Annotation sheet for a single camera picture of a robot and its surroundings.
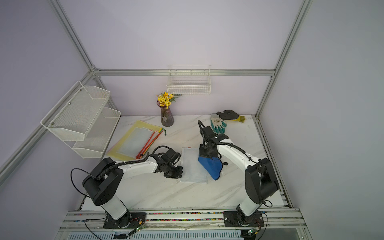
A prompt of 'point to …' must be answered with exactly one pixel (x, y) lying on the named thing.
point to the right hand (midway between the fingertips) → (204, 157)
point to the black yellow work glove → (230, 115)
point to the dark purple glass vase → (167, 118)
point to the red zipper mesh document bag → (149, 143)
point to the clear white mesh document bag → (193, 171)
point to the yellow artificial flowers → (165, 99)
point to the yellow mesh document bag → (135, 142)
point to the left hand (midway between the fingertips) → (180, 177)
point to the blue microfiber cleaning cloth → (213, 165)
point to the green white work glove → (217, 124)
